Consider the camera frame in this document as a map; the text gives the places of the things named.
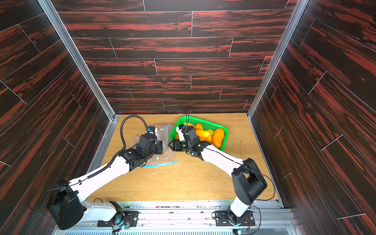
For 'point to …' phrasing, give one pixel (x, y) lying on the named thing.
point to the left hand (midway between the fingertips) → (162, 142)
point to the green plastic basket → (193, 121)
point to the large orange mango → (218, 137)
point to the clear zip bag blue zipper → (168, 156)
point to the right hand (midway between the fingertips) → (174, 142)
